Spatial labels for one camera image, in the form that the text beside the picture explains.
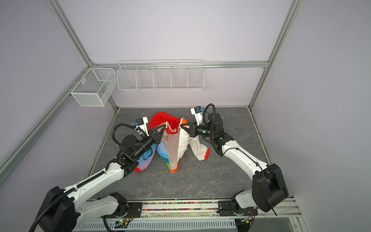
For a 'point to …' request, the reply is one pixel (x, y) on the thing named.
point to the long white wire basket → (161, 75)
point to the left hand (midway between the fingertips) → (166, 127)
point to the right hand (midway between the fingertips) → (181, 126)
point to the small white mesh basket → (93, 89)
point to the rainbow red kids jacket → (174, 140)
